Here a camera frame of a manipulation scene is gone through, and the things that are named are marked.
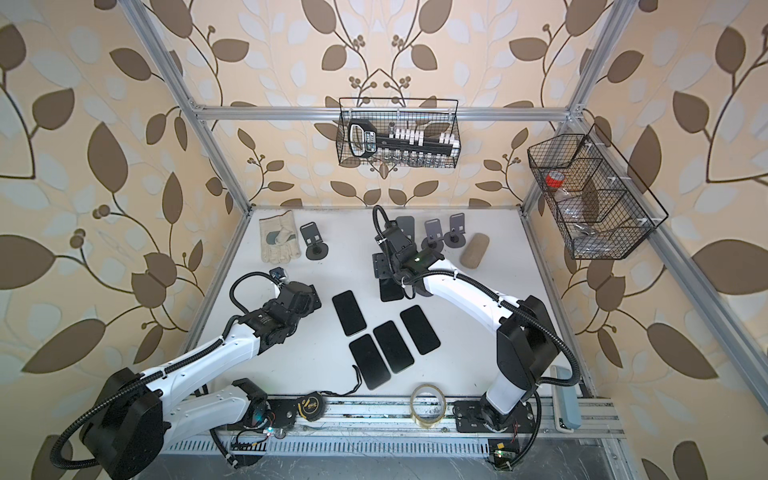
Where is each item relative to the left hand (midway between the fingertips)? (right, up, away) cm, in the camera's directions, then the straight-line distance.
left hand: (298, 293), depth 86 cm
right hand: (+26, +9, 0) cm, 28 cm away
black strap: (+16, -25, -7) cm, 31 cm away
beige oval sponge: (+57, +12, +19) cm, 61 cm away
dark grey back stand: (-1, +12, +22) cm, 25 cm away
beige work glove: (-15, +16, +24) cm, 32 cm away
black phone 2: (+13, -8, +8) cm, 18 cm away
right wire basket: (+80, +23, -13) cm, 85 cm away
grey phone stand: (+42, +16, +20) cm, 49 cm away
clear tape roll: (+37, -27, -9) cm, 47 cm away
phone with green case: (+28, -16, 0) cm, 32 cm away
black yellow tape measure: (+8, -26, -12) cm, 30 cm away
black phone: (+36, -12, +4) cm, 38 cm away
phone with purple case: (+21, -19, -3) cm, 28 cm away
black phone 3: (+27, +1, -1) cm, 27 cm away
